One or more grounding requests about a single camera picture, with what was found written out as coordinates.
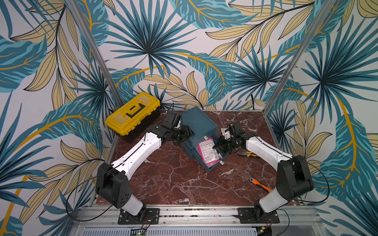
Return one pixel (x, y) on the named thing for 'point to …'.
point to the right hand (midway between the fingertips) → (213, 147)
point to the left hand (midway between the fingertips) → (192, 137)
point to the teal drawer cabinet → (204, 127)
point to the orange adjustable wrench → (255, 182)
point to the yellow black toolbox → (134, 119)
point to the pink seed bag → (209, 155)
